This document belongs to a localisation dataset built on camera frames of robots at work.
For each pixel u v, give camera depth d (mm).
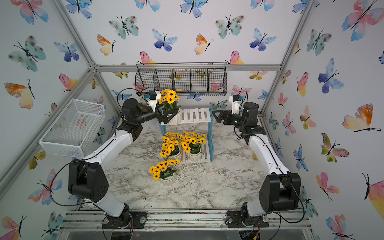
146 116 672
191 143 825
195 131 1109
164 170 777
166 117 679
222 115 696
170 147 789
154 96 634
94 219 758
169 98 679
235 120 687
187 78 969
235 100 696
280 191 418
